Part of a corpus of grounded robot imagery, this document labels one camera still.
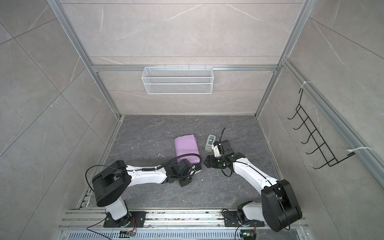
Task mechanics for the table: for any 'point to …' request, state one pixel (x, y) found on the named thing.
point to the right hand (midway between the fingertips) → (209, 161)
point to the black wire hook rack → (322, 149)
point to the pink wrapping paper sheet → (187, 144)
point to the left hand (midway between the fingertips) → (190, 172)
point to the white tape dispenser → (210, 140)
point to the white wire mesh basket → (176, 80)
